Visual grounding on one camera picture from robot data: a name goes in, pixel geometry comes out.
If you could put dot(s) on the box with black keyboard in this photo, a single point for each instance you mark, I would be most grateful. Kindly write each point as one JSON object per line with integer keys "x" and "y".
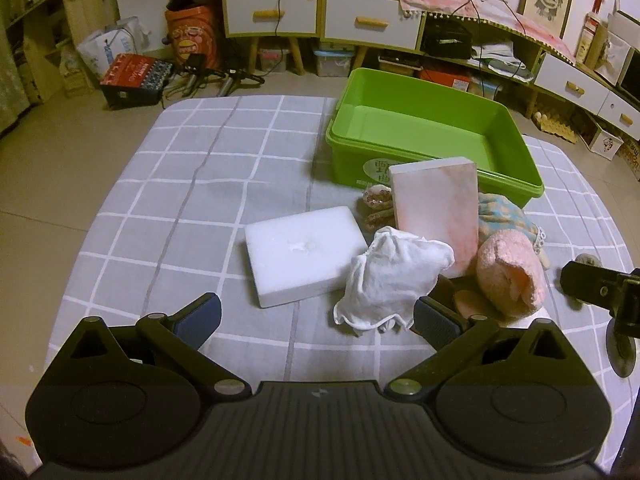
{"x": 400, "y": 60}

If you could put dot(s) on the red patterned box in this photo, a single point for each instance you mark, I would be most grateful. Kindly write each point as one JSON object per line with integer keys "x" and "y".
{"x": 132, "y": 76}

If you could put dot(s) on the doll with blue checked dress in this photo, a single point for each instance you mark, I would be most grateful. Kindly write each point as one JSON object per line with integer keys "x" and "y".
{"x": 500, "y": 215}

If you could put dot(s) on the stack of papers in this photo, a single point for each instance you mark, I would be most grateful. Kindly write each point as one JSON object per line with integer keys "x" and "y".
{"x": 500, "y": 57}

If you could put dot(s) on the black tripod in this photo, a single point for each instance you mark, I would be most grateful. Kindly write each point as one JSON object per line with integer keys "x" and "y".
{"x": 237, "y": 79}

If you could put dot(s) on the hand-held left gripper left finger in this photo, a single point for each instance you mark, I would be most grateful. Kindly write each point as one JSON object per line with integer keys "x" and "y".
{"x": 199, "y": 317}

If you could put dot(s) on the grey checked blanket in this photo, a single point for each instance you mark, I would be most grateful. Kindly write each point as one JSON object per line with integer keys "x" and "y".
{"x": 175, "y": 200}

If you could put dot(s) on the pink plush toy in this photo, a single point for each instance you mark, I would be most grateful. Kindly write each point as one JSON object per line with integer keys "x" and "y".
{"x": 505, "y": 270}

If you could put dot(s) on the clear plastic storage box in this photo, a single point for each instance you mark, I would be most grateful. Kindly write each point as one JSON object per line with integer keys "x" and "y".
{"x": 332, "y": 62}
{"x": 272, "y": 60}
{"x": 486, "y": 89}

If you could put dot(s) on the wooden bookshelf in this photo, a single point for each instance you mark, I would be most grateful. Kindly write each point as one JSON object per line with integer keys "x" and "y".
{"x": 60, "y": 10}

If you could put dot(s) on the small brown plush toy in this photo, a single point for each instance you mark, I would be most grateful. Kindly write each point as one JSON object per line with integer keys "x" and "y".
{"x": 375, "y": 207}

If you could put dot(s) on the white decorated box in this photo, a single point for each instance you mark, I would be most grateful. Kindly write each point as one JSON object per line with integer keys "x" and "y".
{"x": 605, "y": 140}

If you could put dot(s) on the orange gift bag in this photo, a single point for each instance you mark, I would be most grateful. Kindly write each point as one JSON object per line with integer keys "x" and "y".
{"x": 192, "y": 35}

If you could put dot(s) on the long wooden stand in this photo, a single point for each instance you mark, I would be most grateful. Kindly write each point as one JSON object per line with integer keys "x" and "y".
{"x": 535, "y": 67}

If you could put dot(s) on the pink foam block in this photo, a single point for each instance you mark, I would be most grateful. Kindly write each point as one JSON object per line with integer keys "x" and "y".
{"x": 435, "y": 210}

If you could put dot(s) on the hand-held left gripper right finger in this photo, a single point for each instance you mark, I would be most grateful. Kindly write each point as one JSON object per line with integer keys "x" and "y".
{"x": 437, "y": 325}

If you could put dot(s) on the white cloth covered box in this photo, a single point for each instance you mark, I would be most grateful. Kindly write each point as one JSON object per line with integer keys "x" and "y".
{"x": 615, "y": 42}

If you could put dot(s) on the black microphone stand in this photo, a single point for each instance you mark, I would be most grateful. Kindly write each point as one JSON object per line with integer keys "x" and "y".
{"x": 192, "y": 72}

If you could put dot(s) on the low wooden cabinet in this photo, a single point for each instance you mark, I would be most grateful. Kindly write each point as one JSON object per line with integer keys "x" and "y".
{"x": 350, "y": 45}

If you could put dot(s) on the microwave oven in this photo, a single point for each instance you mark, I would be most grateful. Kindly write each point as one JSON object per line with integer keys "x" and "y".
{"x": 631, "y": 77}

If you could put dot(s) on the white plastic bag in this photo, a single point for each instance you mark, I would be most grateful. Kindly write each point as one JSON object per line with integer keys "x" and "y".
{"x": 110, "y": 45}

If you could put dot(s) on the pink checked cloth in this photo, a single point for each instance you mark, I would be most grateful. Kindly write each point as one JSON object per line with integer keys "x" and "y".
{"x": 440, "y": 0}

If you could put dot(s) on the white cloth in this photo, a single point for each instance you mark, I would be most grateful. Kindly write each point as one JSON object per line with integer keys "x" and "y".
{"x": 390, "y": 275}

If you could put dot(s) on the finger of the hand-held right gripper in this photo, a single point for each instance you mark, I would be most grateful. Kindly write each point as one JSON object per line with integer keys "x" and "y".
{"x": 592, "y": 285}

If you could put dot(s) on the green plastic bin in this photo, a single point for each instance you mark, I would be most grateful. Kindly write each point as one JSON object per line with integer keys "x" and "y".
{"x": 415, "y": 130}

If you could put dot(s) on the white foam block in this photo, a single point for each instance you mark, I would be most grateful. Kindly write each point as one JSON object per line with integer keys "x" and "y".
{"x": 300, "y": 255}

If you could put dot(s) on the egg carton tray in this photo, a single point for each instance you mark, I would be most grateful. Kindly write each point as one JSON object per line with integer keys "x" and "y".
{"x": 555, "y": 125}

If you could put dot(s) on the red cardboard box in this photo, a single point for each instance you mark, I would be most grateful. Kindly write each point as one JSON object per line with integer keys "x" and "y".
{"x": 445, "y": 80}

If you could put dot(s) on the black printer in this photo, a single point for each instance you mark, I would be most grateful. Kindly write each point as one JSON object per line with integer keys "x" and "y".
{"x": 447, "y": 35}

